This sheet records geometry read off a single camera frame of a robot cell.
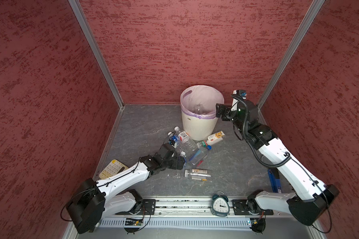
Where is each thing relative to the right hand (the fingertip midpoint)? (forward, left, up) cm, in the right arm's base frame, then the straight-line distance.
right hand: (223, 108), depth 72 cm
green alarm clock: (-37, +3, -31) cm, 49 cm away
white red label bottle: (0, +19, -31) cm, 36 cm away
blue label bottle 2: (-18, +21, -19) cm, 34 cm away
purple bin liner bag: (+24, +7, -17) cm, 30 cm away
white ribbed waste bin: (+1, +11, -19) cm, 22 cm away
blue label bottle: (+2, +27, -29) cm, 39 cm away
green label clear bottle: (-2, +8, -31) cm, 32 cm away
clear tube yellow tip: (-23, +10, -32) cm, 41 cm away
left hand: (-16, +24, -28) cm, 40 cm away
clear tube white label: (-21, +11, -30) cm, 38 cm away
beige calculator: (-16, +62, -32) cm, 71 cm away
